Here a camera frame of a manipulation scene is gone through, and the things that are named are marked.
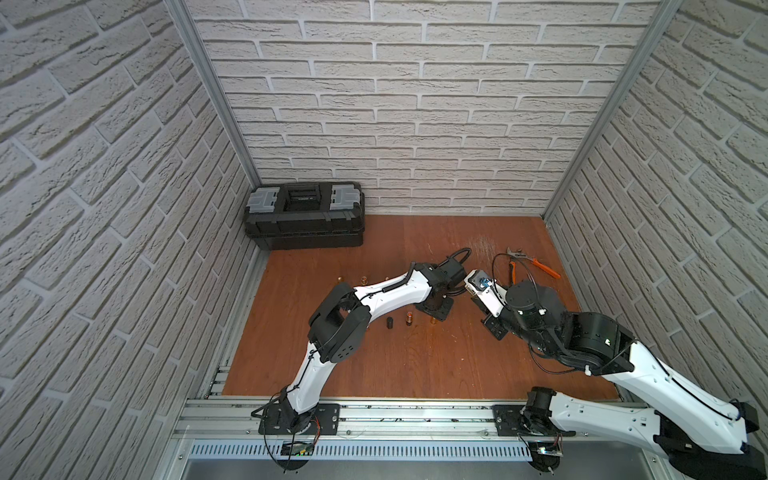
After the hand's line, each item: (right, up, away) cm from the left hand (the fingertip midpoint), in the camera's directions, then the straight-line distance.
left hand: (442, 308), depth 88 cm
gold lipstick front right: (-4, -1, -10) cm, 11 cm away
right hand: (+5, +8, -23) cm, 25 cm away
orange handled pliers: (+31, +16, +18) cm, 40 cm away
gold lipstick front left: (-10, -2, -1) cm, 10 cm away
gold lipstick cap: (-33, +8, +10) cm, 35 cm away
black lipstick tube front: (-16, -4, -1) cm, 17 cm away
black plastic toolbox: (-44, +29, +7) cm, 53 cm away
